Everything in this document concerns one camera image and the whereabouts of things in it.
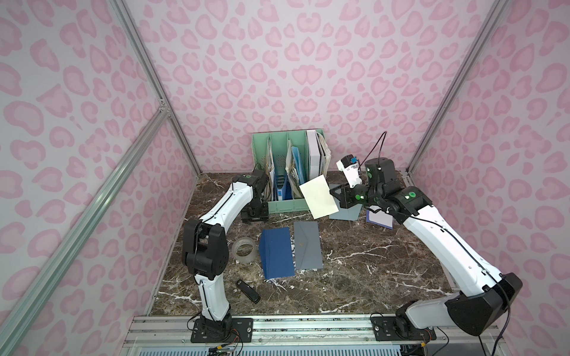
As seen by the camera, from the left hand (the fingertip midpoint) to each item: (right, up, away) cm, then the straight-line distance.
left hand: (260, 218), depth 89 cm
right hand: (+25, +11, -18) cm, 33 cm away
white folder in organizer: (+22, +26, +1) cm, 34 cm away
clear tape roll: (-7, -17, 0) cm, 18 cm away
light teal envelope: (+40, +1, +11) cm, 41 cm away
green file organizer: (+12, +25, +3) cm, 28 cm away
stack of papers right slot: (+26, +26, +2) cm, 37 cm away
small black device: (-3, -25, -9) cm, 27 cm away
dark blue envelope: (+6, -15, +3) cm, 16 cm away
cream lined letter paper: (+21, +9, -16) cm, 28 cm away
